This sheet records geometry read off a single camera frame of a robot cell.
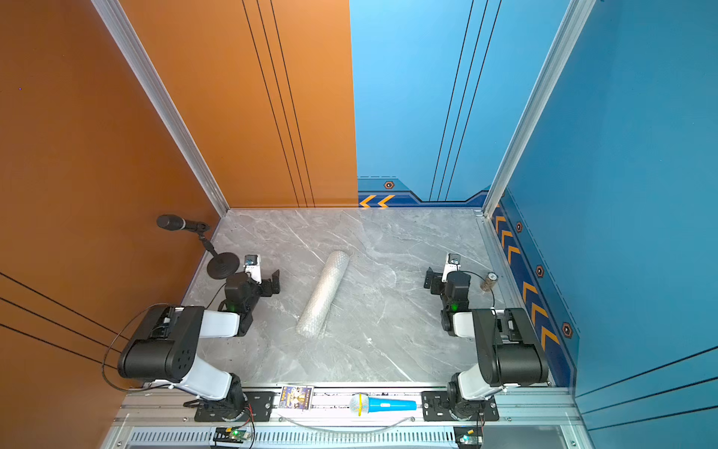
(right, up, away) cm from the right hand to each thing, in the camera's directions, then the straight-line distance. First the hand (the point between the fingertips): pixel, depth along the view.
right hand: (445, 269), depth 94 cm
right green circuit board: (0, -40, -23) cm, 46 cm away
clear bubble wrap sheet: (-43, -14, -12) cm, 47 cm away
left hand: (-61, +1, +1) cm, 61 cm away
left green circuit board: (-62, -39, -24) cm, 77 cm away
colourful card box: (-45, -32, -20) cm, 59 cm away
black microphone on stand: (-79, +1, +6) cm, 79 cm away
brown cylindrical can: (+14, -4, -2) cm, 15 cm away
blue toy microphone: (-28, -31, -24) cm, 48 cm away
